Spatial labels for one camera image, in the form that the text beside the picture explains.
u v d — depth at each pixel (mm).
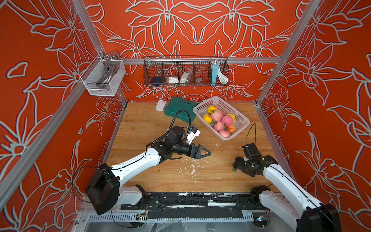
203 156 642
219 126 963
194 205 727
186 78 916
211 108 1068
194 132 687
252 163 594
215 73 860
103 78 827
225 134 922
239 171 754
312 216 388
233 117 996
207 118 1005
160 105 1178
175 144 623
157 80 944
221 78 899
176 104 1166
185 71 976
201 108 1070
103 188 406
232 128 964
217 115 973
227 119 943
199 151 629
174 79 868
